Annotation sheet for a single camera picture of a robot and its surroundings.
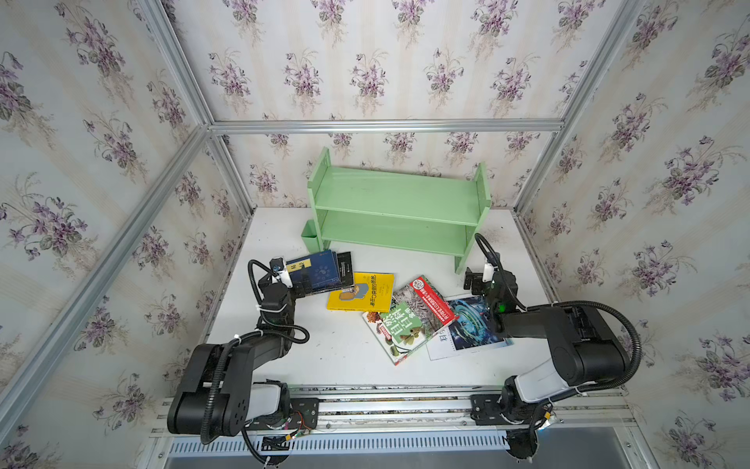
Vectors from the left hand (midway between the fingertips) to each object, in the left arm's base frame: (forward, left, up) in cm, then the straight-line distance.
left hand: (287, 270), depth 87 cm
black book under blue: (+6, -16, -9) cm, 20 cm away
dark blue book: (+6, -9, -8) cm, 14 cm away
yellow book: (-3, -26, -9) cm, 27 cm away
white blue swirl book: (-15, -56, -11) cm, 59 cm away
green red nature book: (-10, -40, -9) cm, 42 cm away
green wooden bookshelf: (+11, -45, +14) cm, 49 cm away
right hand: (+3, -66, -4) cm, 66 cm away
